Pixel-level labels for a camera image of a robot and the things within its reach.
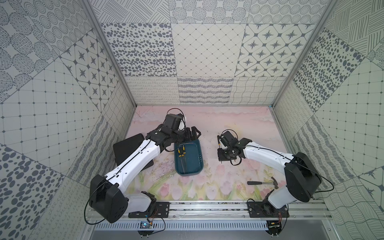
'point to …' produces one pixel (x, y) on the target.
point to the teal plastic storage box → (188, 157)
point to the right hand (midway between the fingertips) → (221, 158)
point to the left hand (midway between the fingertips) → (195, 132)
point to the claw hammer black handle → (258, 182)
